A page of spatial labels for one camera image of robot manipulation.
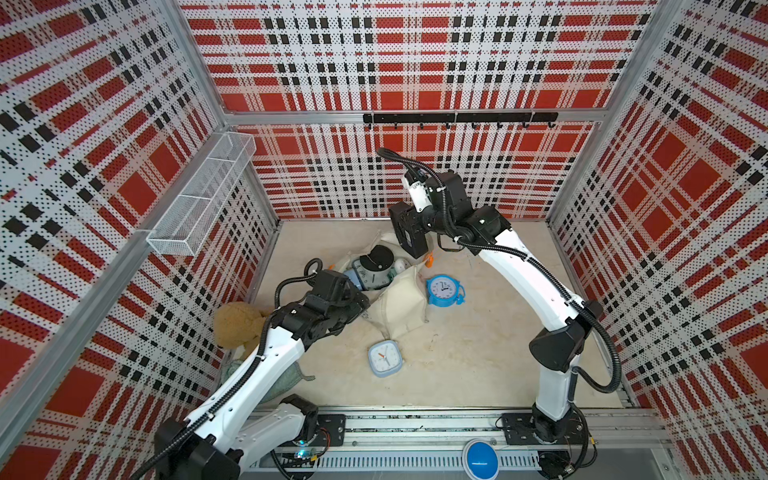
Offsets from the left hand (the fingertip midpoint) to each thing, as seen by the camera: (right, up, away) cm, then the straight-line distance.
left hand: (365, 305), depth 79 cm
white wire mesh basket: (-56, +25, +13) cm, 63 cm away
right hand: (+12, +25, -4) cm, 28 cm away
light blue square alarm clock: (+5, -16, +5) cm, 18 cm away
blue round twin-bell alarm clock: (+24, +1, +20) cm, 32 cm away
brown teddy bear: (-31, -4, -7) cm, 32 cm away
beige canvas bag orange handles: (+10, -1, +6) cm, 11 cm away
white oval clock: (+10, +10, +13) cm, 19 cm away
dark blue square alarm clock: (-2, +5, +20) cm, 21 cm away
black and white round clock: (+3, +12, +16) cm, 20 cm away
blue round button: (+28, -34, -10) cm, 46 cm away
